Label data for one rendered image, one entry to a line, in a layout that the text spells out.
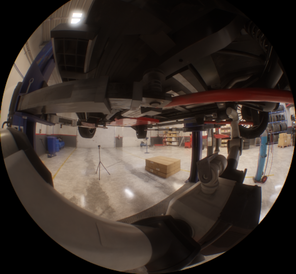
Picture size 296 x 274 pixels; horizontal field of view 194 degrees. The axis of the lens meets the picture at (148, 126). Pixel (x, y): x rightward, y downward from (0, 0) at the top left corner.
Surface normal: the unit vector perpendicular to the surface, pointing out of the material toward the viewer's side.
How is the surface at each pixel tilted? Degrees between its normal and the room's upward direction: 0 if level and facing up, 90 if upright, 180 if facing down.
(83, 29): 90
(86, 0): 180
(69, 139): 90
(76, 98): 90
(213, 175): 92
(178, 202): 43
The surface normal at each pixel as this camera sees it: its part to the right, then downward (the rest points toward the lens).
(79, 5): 0.00, 0.99
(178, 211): -0.59, -0.76
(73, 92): 0.25, -0.11
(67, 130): 0.62, -0.09
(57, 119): 0.97, -0.03
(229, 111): -0.98, -0.18
